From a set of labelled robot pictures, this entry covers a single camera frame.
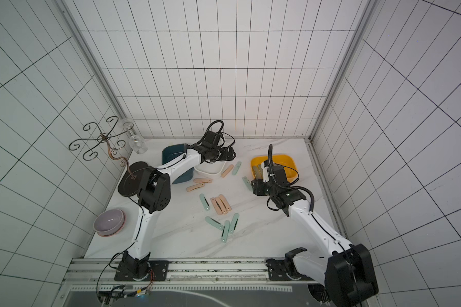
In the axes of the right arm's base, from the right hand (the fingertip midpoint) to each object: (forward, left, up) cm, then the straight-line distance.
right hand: (257, 178), depth 85 cm
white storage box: (+10, +24, -8) cm, 27 cm away
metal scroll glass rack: (+5, +66, +19) cm, 69 cm away
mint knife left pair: (-9, +24, -12) cm, 28 cm away
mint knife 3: (-17, +20, -13) cm, 29 cm away
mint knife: (+15, +11, -13) cm, 22 cm away
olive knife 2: (+15, -3, -13) cm, 20 cm away
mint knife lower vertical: (-20, +14, -13) cm, 28 cm away
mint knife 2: (+6, +4, -15) cm, 16 cm away
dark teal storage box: (+21, +49, -8) cm, 53 cm away
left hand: (+15, +15, -4) cm, 22 cm away
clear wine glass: (+11, +58, +10) cm, 60 cm away
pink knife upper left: (+5, +28, -13) cm, 31 cm away
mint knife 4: (-14, +9, -14) cm, 22 cm away
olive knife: (+12, 0, -13) cm, 18 cm away
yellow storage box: (+15, -15, -5) cm, 22 cm away
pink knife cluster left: (-6, +21, -13) cm, 25 cm away
